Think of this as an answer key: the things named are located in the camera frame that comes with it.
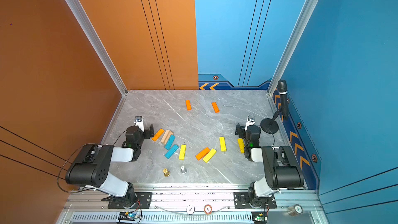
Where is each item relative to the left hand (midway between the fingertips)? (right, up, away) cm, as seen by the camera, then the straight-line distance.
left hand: (145, 123), depth 95 cm
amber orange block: (+8, -7, +1) cm, 11 cm away
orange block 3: (+35, -17, -8) cm, 40 cm away
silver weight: (+26, -23, -15) cm, 38 cm away
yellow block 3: (+59, -12, -3) cm, 61 cm away
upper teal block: (+16, -11, -3) cm, 20 cm away
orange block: (+25, +11, +17) cm, 33 cm away
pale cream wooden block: (+13, -8, -1) cm, 15 cm away
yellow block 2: (+48, -12, -3) cm, 49 cm away
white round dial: (+30, -37, -24) cm, 54 cm away
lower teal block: (+17, -16, -6) cm, 24 cm away
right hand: (+63, -1, -1) cm, 63 cm away
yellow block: (+40, -18, -8) cm, 44 cm away
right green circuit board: (+63, -41, -24) cm, 78 cm away
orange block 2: (+45, +9, +16) cm, 49 cm away
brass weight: (+18, -23, -17) cm, 34 cm away
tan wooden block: (+15, -6, +1) cm, 17 cm away
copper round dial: (+39, -37, -24) cm, 59 cm away
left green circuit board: (+1, -40, -24) cm, 47 cm away
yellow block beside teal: (+24, -16, -6) cm, 30 cm away
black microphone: (+77, +21, -16) cm, 82 cm away
